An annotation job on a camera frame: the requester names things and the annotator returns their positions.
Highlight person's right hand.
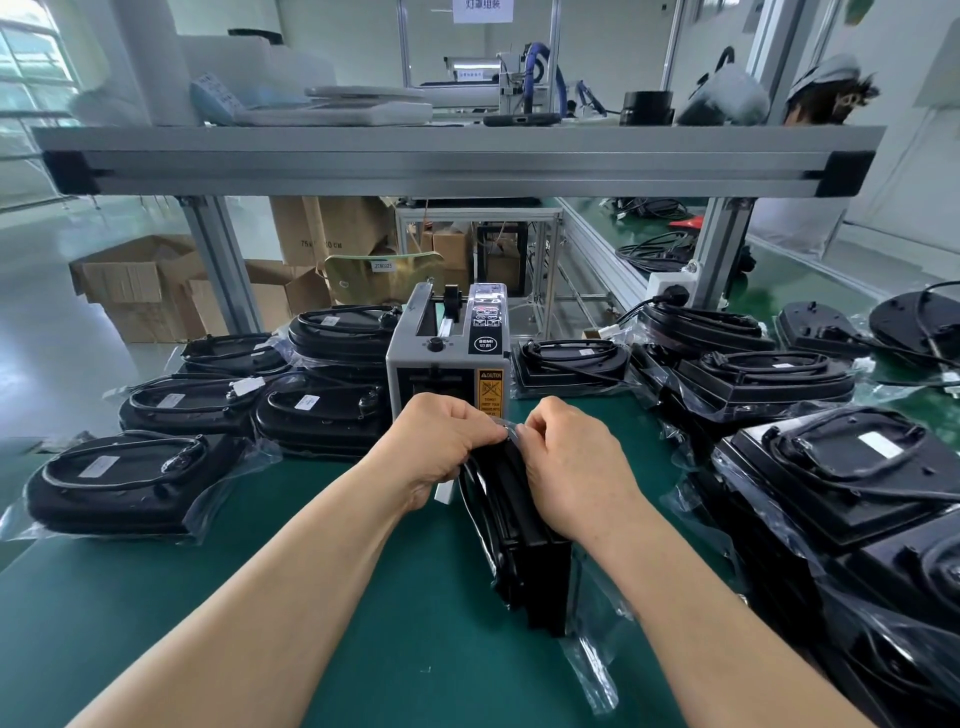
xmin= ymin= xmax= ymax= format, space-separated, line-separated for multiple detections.
xmin=514 ymin=396 xmax=648 ymax=551

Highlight person's left hand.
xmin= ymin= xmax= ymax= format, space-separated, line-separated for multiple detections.
xmin=360 ymin=393 xmax=513 ymax=513

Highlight group of bagged black lamps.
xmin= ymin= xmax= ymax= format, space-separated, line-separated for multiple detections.
xmin=510 ymin=292 xmax=960 ymax=728

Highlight bagged black lamp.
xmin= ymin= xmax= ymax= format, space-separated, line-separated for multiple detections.
xmin=174 ymin=331 xmax=297 ymax=383

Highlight unbagged black lamps with cables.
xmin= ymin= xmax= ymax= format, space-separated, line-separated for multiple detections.
xmin=772 ymin=282 xmax=960 ymax=369

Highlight person's left forearm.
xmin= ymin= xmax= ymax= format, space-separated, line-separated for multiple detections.
xmin=67 ymin=480 xmax=437 ymax=728

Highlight person's right forearm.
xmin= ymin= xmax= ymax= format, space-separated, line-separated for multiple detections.
xmin=592 ymin=502 xmax=872 ymax=728

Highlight grey tape dispenser machine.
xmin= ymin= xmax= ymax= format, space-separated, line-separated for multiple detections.
xmin=385 ymin=280 xmax=512 ymax=504

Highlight white power socket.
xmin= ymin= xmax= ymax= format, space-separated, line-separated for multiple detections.
xmin=648 ymin=273 xmax=695 ymax=309

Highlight grey metal shelf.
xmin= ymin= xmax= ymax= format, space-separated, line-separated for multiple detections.
xmin=33 ymin=123 xmax=887 ymax=200

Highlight white flat scale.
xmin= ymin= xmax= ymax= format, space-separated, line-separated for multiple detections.
xmin=240 ymin=85 xmax=434 ymax=126

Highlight black cup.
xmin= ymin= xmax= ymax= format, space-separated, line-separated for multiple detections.
xmin=622 ymin=91 xmax=675 ymax=126

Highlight grey barcode scanner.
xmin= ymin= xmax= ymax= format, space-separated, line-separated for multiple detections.
xmin=675 ymin=63 xmax=771 ymax=126

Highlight white handset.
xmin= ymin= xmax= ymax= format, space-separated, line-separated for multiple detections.
xmin=190 ymin=75 xmax=249 ymax=126

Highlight white box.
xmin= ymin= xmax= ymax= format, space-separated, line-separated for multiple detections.
xmin=180 ymin=37 xmax=335 ymax=107

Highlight white hanging sign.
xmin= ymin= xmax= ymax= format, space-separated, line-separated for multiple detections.
xmin=453 ymin=0 xmax=515 ymax=24

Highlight window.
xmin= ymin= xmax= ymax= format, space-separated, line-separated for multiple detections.
xmin=0 ymin=0 xmax=80 ymax=204

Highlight bundle of black cables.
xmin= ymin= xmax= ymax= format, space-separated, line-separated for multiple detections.
xmin=619 ymin=229 xmax=696 ymax=272

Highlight aluminium workstation frame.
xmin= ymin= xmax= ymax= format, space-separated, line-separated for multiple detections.
xmin=396 ymin=0 xmax=569 ymax=122

